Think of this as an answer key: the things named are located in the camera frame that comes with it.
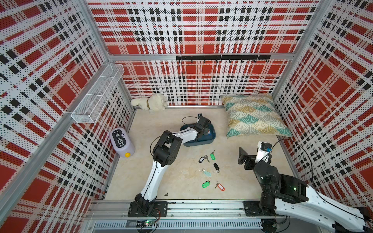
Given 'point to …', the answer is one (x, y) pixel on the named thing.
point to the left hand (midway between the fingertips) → (205, 127)
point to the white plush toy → (157, 102)
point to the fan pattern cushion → (255, 114)
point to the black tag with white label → (202, 158)
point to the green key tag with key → (212, 156)
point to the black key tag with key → (216, 167)
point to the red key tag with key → (220, 186)
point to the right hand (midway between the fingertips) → (249, 149)
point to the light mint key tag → (206, 173)
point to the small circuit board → (147, 224)
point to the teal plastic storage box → (210, 136)
